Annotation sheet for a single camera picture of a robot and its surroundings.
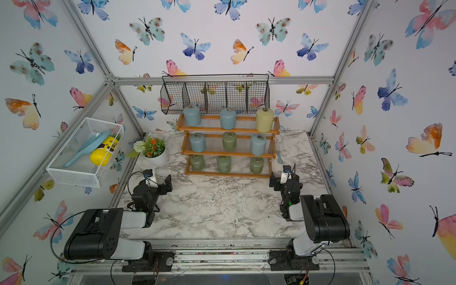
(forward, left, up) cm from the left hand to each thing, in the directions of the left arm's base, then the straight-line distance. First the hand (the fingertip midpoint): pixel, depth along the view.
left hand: (163, 174), depth 91 cm
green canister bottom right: (+5, -48, -1) cm, 48 cm away
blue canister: (+15, -18, +25) cm, 34 cm away
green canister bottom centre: (+7, -31, -1) cm, 31 cm away
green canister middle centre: (+12, -34, +11) cm, 38 cm away
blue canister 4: (+8, -48, +12) cm, 50 cm away
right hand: (0, -62, 0) cm, 62 cm away
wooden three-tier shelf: (+11, -40, +8) cm, 42 cm away
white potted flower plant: (+12, +7, +4) cm, 15 cm away
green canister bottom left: (+8, -16, -1) cm, 18 cm away
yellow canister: (+11, -50, +25) cm, 57 cm away
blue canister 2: (+12, -34, +25) cm, 44 cm away
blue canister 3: (+10, -19, +13) cm, 25 cm away
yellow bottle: (-5, +16, +22) cm, 28 cm away
